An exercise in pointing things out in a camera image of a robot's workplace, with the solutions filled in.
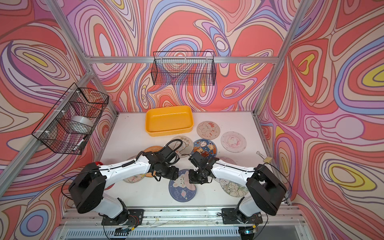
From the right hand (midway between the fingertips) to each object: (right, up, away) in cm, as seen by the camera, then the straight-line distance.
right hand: (192, 185), depth 81 cm
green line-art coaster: (+23, -2, +1) cm, 23 cm away
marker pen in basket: (-55, +26, -8) cm, 61 cm away
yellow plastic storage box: (-22, +37, +31) cm, 53 cm away
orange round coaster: (-26, +18, +17) cm, 36 cm away
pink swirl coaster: (+29, +22, +21) cm, 42 cm away
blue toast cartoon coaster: (+9, +19, +18) cm, 28 cm away
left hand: (-9, +4, +2) cm, 10 cm away
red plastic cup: (-50, +13, -4) cm, 52 cm away
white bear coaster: (-3, +19, +18) cm, 26 cm away
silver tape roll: (-53, +36, -10) cm, 65 cm away
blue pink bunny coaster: (-6, -3, +1) cm, 6 cm away
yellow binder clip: (+47, +12, +12) cm, 50 cm away
